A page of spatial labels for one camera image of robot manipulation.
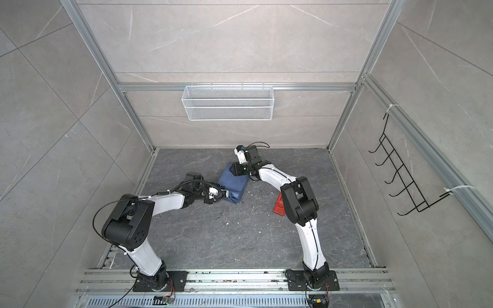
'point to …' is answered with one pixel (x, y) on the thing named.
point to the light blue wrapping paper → (235, 185)
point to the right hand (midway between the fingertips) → (235, 168)
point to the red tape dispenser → (278, 206)
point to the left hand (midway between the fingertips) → (224, 185)
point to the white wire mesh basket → (228, 102)
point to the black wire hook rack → (411, 191)
